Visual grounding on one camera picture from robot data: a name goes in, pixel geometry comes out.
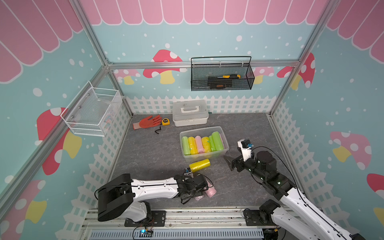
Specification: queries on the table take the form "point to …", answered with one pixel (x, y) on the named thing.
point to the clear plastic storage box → (205, 132)
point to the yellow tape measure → (165, 121)
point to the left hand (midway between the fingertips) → (197, 194)
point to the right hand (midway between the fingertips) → (231, 152)
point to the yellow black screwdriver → (227, 76)
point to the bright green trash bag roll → (213, 148)
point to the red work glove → (147, 123)
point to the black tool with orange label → (220, 83)
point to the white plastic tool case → (190, 112)
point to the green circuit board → (145, 233)
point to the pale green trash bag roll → (186, 144)
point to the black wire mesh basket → (199, 73)
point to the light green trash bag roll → (217, 141)
